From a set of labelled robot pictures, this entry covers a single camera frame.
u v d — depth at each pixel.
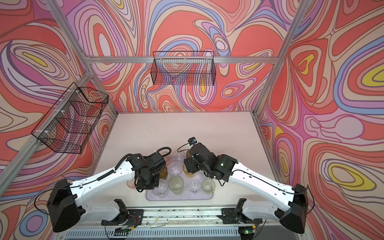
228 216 0.73
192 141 0.63
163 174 0.79
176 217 0.75
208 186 0.83
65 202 0.39
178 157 0.93
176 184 0.82
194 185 0.78
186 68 0.96
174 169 0.85
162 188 0.82
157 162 0.63
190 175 0.83
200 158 0.51
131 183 0.63
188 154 0.86
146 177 0.62
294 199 0.40
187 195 0.81
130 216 0.73
